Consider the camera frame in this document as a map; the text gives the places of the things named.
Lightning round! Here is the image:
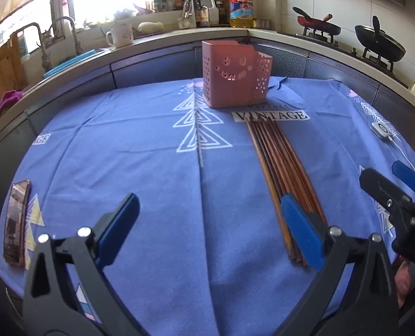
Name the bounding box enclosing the chrome kitchen faucet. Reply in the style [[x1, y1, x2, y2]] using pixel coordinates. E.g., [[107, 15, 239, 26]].
[[10, 22, 52, 73]]

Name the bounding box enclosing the person's hand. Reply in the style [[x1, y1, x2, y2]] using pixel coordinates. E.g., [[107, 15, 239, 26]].
[[395, 256, 412, 309]]

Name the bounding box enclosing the smartphone with dark screen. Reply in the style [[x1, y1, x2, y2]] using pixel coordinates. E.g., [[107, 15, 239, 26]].
[[3, 179, 31, 268]]

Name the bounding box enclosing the black gas stove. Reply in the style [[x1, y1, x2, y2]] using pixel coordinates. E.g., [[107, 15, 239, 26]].
[[295, 28, 409, 88]]

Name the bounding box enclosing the black wok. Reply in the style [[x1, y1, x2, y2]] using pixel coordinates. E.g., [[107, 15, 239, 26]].
[[355, 15, 405, 62]]

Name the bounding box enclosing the blue printed tablecloth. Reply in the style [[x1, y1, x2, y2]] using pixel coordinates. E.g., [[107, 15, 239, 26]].
[[13, 77, 409, 335]]

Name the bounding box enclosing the red frying pan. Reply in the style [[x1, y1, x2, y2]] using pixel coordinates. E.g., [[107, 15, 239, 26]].
[[292, 7, 341, 36]]

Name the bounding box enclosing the pink plastic utensil holder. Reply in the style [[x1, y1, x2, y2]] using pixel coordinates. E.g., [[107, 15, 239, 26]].
[[202, 40, 273, 108]]

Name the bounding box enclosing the pink cloth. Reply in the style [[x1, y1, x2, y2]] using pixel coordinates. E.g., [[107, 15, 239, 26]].
[[0, 90, 24, 118]]

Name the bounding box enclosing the yellow cooking oil bottle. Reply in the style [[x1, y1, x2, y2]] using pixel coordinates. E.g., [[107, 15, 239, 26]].
[[229, 0, 254, 28]]

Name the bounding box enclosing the blue plastic basin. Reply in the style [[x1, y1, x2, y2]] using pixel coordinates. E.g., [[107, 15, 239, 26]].
[[43, 49, 106, 79]]

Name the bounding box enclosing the wooden cutting board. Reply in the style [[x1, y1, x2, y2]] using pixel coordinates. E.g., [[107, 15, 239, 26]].
[[0, 34, 27, 101]]

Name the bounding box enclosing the white plastic jug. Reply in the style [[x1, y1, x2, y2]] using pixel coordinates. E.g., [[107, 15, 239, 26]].
[[201, 0, 219, 27]]

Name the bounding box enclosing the white mug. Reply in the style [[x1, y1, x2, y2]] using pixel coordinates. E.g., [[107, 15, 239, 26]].
[[106, 23, 134, 49]]

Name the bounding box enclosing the white radish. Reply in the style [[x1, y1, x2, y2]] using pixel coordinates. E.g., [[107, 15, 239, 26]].
[[138, 22, 165, 35]]

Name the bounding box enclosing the white small device with cable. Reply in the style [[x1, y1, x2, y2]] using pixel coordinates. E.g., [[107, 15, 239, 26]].
[[371, 122, 415, 172]]

